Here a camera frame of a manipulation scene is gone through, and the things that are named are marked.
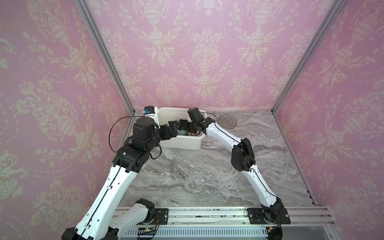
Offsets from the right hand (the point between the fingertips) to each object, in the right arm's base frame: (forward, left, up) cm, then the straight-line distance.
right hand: (181, 126), depth 97 cm
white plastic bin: (-9, -1, -5) cm, 10 cm away
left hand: (-18, +2, +25) cm, 31 cm away
